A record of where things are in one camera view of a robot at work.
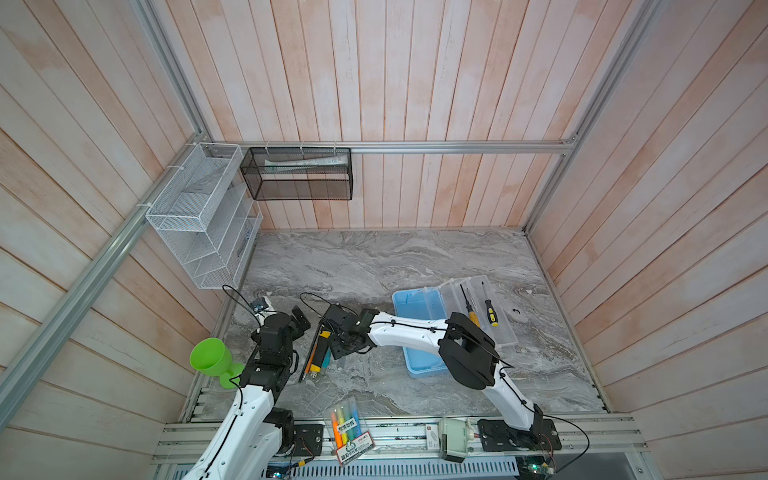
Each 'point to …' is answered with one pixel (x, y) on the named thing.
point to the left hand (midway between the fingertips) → (286, 318)
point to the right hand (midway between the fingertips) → (338, 348)
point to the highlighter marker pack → (350, 440)
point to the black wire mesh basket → (299, 173)
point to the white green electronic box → (453, 439)
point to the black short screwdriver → (492, 317)
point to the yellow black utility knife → (315, 367)
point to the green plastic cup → (212, 356)
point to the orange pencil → (312, 357)
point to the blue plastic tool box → (471, 296)
